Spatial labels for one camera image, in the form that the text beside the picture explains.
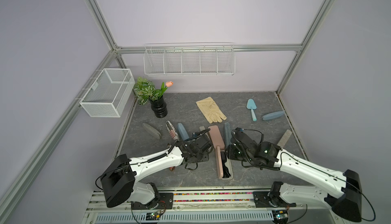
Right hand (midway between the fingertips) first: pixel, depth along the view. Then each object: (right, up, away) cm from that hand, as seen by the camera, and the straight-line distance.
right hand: (225, 150), depth 76 cm
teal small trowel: (+25, +23, +36) cm, 50 cm away
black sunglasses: (+1, -13, +5) cm, 14 cm away
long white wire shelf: (-20, +53, +23) cm, 61 cm away
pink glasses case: (-3, +3, +18) cm, 18 cm away
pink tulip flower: (-31, +36, +13) cm, 49 cm away
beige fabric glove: (-5, +19, +33) cm, 39 cm away
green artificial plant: (-44, +32, +9) cm, 55 cm away
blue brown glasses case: (+36, +16, +26) cm, 47 cm away
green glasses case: (-12, +9, +18) cm, 23 cm away
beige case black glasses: (-28, -11, +4) cm, 30 cm away
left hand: (-10, -5, +4) cm, 12 cm away
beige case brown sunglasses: (-30, +8, +18) cm, 36 cm away
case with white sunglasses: (-23, +6, +16) cm, 29 cm away
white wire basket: (-63, +29, +7) cm, 70 cm away
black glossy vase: (-40, +22, +25) cm, 52 cm away
